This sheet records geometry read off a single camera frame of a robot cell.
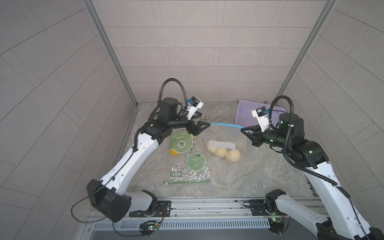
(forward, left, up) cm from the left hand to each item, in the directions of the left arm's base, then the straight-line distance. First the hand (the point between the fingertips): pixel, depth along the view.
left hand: (207, 120), depth 66 cm
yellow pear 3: (-3, -4, -23) cm, 23 cm away
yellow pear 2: (-3, -10, -26) cm, 28 cm away
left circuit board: (-37, +26, -31) cm, 55 cm away
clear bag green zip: (-12, +6, -30) cm, 32 cm away
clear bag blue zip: (-4, -9, -14) cm, 17 cm away
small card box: (+28, -1, -30) cm, 41 cm away
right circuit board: (-36, -33, -33) cm, 59 cm away
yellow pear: (-6, -16, -24) cm, 29 cm away
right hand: (-6, -14, 0) cm, 15 cm away
